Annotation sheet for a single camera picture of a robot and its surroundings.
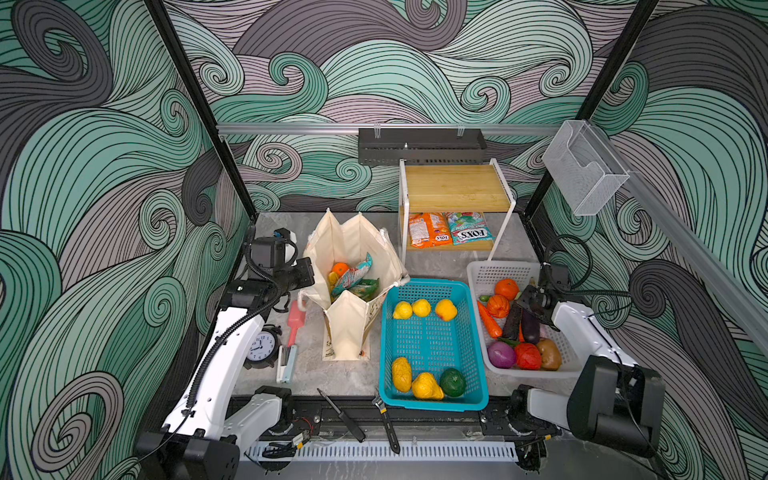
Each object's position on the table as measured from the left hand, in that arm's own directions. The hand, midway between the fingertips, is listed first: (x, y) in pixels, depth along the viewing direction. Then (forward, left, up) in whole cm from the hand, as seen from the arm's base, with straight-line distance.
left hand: (313, 265), depth 76 cm
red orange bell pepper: (-2, -53, -16) cm, 55 cm away
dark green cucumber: (-6, -58, -20) cm, 61 cm away
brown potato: (-16, -64, -16) cm, 67 cm away
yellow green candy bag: (0, -14, -11) cm, 18 cm away
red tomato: (-17, -57, -16) cm, 62 cm away
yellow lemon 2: (-2, -31, -19) cm, 36 cm away
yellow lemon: (-3, -25, -20) cm, 32 cm away
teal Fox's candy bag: (+19, -45, -4) cm, 49 cm away
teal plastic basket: (-14, -34, -24) cm, 44 cm away
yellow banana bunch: (+6, -3, -17) cm, 18 cm away
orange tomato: (+4, -58, -17) cm, 60 cm away
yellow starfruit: (-21, -24, -18) cm, 37 cm away
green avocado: (-23, -37, -18) cm, 47 cm away
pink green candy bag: (+4, -9, -12) cm, 16 cm away
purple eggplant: (-9, -60, -16) cm, 63 cm away
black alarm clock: (-14, +15, -22) cm, 30 cm away
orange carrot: (-6, -51, -20) cm, 55 cm away
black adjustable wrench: (-34, -21, -22) cm, 46 cm away
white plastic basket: (+9, -52, -18) cm, 55 cm away
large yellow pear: (-24, -29, -17) cm, 42 cm away
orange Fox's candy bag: (+18, -34, -5) cm, 39 cm away
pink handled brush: (-4, +8, -22) cm, 23 cm away
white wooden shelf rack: (+13, -36, +9) cm, 40 cm away
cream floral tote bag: (+14, -7, -19) cm, 25 cm away
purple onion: (-16, -50, -16) cm, 55 cm away
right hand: (-1, -63, -15) cm, 65 cm away
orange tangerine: (+12, -4, -18) cm, 22 cm away
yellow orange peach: (-3, -38, -19) cm, 42 cm away
